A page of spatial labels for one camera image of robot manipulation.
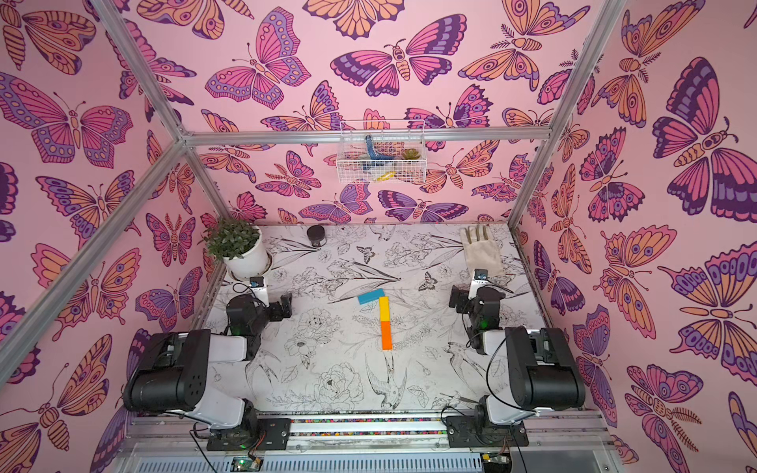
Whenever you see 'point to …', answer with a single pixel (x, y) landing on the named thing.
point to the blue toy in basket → (375, 160)
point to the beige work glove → (482, 251)
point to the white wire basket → (381, 151)
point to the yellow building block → (384, 308)
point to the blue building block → (369, 297)
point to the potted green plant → (239, 243)
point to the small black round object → (316, 235)
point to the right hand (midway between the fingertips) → (472, 286)
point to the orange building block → (386, 336)
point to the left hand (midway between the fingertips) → (279, 292)
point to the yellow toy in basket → (385, 176)
